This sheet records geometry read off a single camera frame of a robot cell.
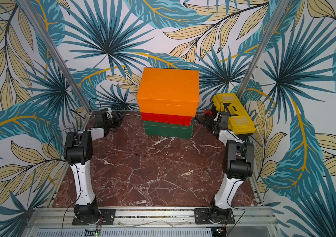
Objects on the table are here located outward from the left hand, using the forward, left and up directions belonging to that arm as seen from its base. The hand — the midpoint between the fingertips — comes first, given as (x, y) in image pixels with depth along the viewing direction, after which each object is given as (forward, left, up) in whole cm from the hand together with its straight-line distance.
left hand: (128, 115), depth 105 cm
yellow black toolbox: (-10, -74, +8) cm, 75 cm away
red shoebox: (-11, -28, +9) cm, 31 cm away
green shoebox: (-12, -26, 0) cm, 28 cm away
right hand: (-5, -53, +3) cm, 53 cm away
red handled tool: (+13, -61, -7) cm, 62 cm away
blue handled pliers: (+3, -55, -8) cm, 55 cm away
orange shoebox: (+5, -29, +17) cm, 34 cm away
